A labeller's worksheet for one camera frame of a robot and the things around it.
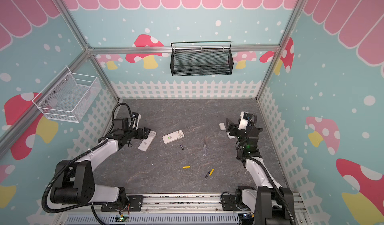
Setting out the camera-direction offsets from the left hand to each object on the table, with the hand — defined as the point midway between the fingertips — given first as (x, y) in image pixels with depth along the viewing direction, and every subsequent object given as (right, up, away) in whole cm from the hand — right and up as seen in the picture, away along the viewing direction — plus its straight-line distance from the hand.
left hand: (143, 131), depth 92 cm
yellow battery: (+27, -20, -6) cm, 35 cm away
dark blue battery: (+24, -11, +2) cm, 26 cm away
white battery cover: (+51, +2, +12) cm, 53 cm away
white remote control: (+1, -8, +2) cm, 9 cm away
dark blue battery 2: (+39, -24, -9) cm, 46 cm away
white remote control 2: (+18, -4, +5) cm, 19 cm away
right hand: (+53, +8, -9) cm, 55 cm away
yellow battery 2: (+42, -22, -8) cm, 48 cm away
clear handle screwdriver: (+38, -11, +2) cm, 40 cm away
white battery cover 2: (+55, -4, +5) cm, 55 cm away
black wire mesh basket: (+36, +44, +2) cm, 57 cm away
